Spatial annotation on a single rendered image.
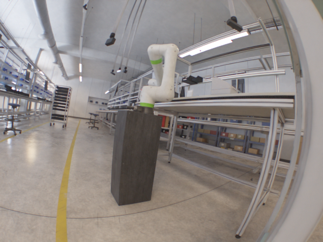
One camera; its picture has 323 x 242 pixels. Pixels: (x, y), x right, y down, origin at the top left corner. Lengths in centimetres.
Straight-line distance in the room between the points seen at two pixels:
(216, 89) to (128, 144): 76
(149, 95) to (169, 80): 20
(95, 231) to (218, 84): 131
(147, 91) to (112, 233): 110
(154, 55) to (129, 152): 86
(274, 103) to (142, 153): 97
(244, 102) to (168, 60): 68
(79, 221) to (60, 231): 17
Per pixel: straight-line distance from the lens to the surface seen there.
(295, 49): 52
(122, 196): 118
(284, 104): 81
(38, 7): 442
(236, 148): 501
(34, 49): 770
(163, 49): 120
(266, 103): 84
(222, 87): 99
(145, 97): 113
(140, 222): 109
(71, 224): 105
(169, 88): 109
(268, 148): 89
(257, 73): 183
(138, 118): 101
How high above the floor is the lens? 75
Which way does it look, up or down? level
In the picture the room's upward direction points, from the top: 8 degrees clockwise
